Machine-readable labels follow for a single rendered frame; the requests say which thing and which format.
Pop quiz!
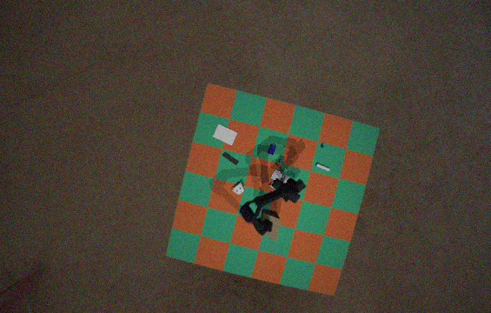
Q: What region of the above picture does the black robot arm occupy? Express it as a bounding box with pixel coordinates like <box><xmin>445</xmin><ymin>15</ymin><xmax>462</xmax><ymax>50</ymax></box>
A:
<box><xmin>239</xmin><ymin>178</ymin><xmax>306</xmax><ymax>236</ymax></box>

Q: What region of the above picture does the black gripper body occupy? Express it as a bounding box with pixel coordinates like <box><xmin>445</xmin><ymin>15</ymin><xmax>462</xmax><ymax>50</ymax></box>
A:
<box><xmin>272</xmin><ymin>178</ymin><xmax>300</xmax><ymax>203</ymax></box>

